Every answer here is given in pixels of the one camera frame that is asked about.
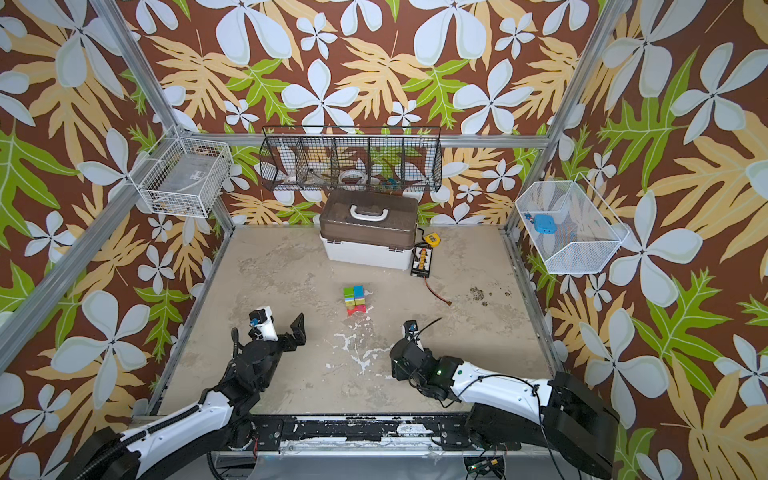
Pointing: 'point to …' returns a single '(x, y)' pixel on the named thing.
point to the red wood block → (358, 307)
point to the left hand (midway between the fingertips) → (286, 313)
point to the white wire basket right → (587, 233)
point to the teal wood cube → (359, 291)
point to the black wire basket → (350, 159)
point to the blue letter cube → (349, 299)
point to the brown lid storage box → (369, 228)
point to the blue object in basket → (545, 223)
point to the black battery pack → (422, 253)
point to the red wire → (431, 290)
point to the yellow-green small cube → (359, 302)
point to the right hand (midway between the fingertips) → (397, 358)
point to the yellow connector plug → (433, 239)
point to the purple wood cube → (359, 298)
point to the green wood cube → (348, 292)
